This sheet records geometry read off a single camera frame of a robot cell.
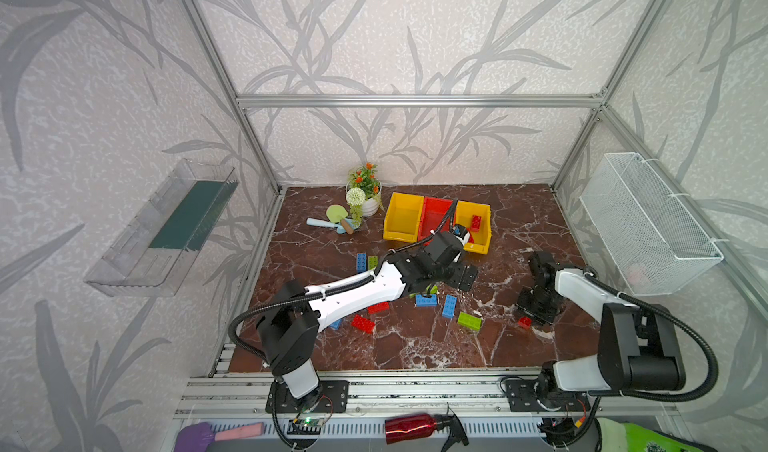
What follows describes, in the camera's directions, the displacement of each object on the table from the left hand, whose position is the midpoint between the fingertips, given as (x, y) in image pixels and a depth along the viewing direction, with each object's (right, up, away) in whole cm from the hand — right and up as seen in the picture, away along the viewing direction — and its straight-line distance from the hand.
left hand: (467, 258), depth 79 cm
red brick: (+10, +8, +29) cm, 31 cm away
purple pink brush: (-65, -39, -11) cm, 77 cm away
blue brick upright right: (-3, -16, +9) cm, 18 cm away
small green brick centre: (-8, -12, +12) cm, 19 cm away
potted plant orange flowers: (-31, +18, +20) cm, 41 cm away
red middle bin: (-7, +13, +23) cm, 27 cm away
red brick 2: (-29, -19, +5) cm, 35 cm away
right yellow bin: (+5, +12, +29) cm, 32 cm away
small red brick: (+18, -19, +5) cm, 27 cm away
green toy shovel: (-42, +12, +33) cm, 55 cm away
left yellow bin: (-18, +11, +25) cm, 32 cm away
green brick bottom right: (+2, -19, +6) cm, 20 cm away
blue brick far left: (-36, -20, +6) cm, 42 cm away
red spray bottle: (-14, -36, -12) cm, 41 cm away
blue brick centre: (-11, -14, +10) cm, 21 cm away
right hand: (+19, -16, +10) cm, 26 cm away
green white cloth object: (+35, -39, -12) cm, 54 cm away
